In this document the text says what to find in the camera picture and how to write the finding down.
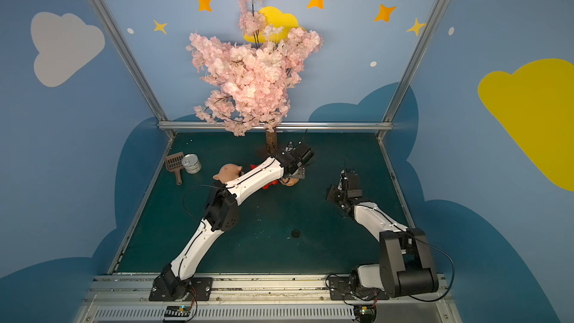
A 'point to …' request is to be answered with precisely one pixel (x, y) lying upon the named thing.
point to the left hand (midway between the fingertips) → (294, 168)
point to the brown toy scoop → (174, 164)
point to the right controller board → (365, 314)
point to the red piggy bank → (274, 182)
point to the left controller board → (177, 311)
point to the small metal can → (191, 164)
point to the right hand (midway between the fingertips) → (335, 188)
